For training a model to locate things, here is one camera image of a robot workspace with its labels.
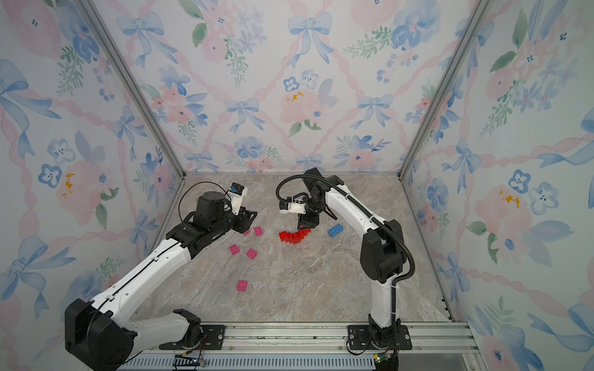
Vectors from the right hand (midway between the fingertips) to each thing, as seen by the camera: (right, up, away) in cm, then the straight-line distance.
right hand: (303, 216), depth 89 cm
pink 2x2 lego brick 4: (-20, -15, +2) cm, 25 cm away
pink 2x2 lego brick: (-18, -3, -18) cm, 25 cm away
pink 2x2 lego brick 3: (-28, -14, +4) cm, 31 cm away
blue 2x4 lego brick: (+14, -7, +9) cm, 18 cm away
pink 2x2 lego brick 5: (-22, -24, -5) cm, 33 cm away
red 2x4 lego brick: (-3, -9, +5) cm, 11 cm away
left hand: (-18, +3, -10) cm, 21 cm away
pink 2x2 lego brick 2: (-19, -7, +8) cm, 21 cm away
